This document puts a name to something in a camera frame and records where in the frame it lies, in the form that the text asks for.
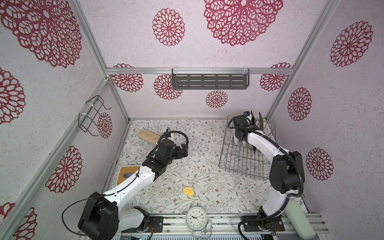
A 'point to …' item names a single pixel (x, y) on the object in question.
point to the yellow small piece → (189, 191)
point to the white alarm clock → (197, 221)
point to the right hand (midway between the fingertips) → (253, 128)
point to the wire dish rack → (240, 157)
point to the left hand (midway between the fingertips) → (181, 149)
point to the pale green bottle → (298, 220)
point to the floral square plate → (253, 119)
